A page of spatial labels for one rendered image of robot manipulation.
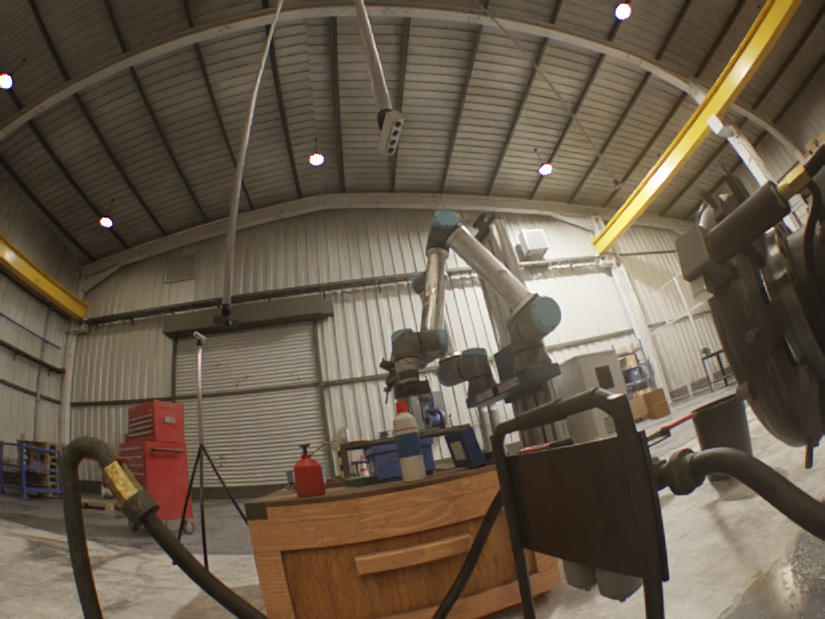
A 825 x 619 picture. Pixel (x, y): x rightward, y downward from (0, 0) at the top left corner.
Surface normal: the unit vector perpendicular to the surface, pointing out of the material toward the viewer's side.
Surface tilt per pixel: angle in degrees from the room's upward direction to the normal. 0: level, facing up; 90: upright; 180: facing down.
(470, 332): 90
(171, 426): 90
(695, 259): 68
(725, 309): 84
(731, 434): 93
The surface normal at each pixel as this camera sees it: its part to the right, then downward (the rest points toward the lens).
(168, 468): 0.90, -0.31
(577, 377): -0.93, 0.02
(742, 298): -0.71, -0.26
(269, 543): 0.20, -0.42
